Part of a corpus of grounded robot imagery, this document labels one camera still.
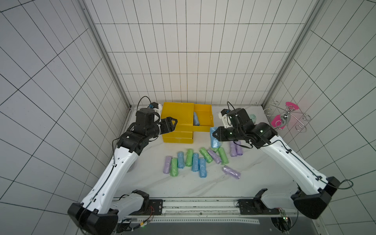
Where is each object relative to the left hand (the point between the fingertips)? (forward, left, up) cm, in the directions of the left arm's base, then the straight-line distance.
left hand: (171, 125), depth 71 cm
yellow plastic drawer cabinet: (+11, -10, -7) cm, 17 cm away
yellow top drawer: (+19, -19, -13) cm, 30 cm away
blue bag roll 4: (-11, -17, -26) cm, 33 cm away
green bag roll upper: (+1, -26, -27) cm, 38 cm away
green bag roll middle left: (-5, -9, -27) cm, 29 cm away
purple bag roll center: (-4, -25, -27) cm, 37 cm away
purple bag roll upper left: (+1, -37, -26) cm, 46 cm away
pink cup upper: (+21, -70, -5) cm, 74 cm away
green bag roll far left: (-11, 0, -27) cm, 29 cm away
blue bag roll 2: (-9, -4, -26) cm, 28 cm away
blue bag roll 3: (-11, -13, -26) cm, 31 cm away
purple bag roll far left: (-10, +4, -27) cm, 29 cm away
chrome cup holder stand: (+8, -60, -2) cm, 61 cm away
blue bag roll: (-8, -22, -3) cm, 23 cm away
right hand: (-1, -22, -2) cm, 22 cm away
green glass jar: (+21, -54, -19) cm, 60 cm away
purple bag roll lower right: (-14, -34, -27) cm, 45 cm away
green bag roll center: (-4, -20, -27) cm, 34 cm away
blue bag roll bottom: (+12, -13, -11) cm, 21 cm away
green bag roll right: (-5, -31, -28) cm, 42 cm away
